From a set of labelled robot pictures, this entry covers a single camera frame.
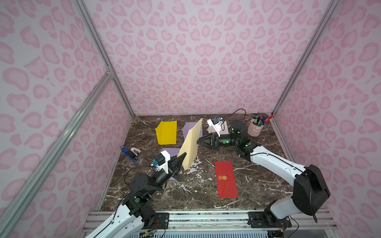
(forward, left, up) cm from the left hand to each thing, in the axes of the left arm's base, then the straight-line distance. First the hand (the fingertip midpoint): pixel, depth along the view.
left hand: (184, 153), depth 61 cm
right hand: (+7, -6, -5) cm, 10 cm away
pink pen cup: (+33, -45, -23) cm, 61 cm away
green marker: (+37, -46, -21) cm, 63 cm away
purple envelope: (0, +5, 0) cm, 5 cm away
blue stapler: (+18, +37, -32) cm, 52 cm away
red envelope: (0, -22, -32) cm, 39 cm away
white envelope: (+11, -17, +2) cm, 21 cm away
